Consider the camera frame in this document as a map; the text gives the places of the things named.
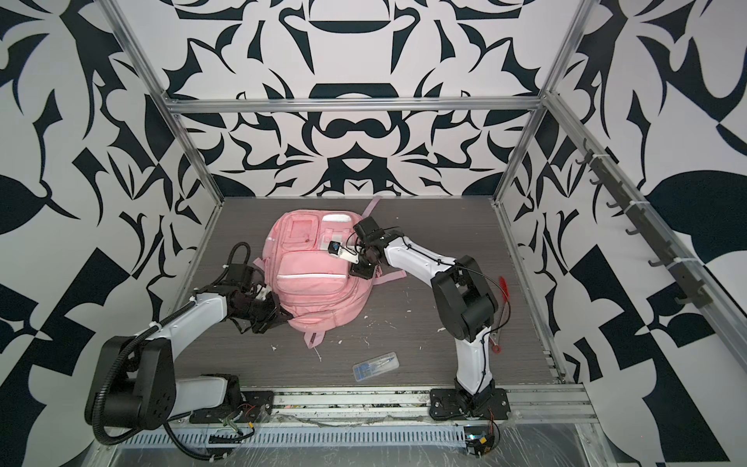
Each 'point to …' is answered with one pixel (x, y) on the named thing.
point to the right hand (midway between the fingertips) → (354, 258)
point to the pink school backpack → (318, 292)
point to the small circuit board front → (479, 440)
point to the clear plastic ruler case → (375, 366)
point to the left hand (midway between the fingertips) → (291, 312)
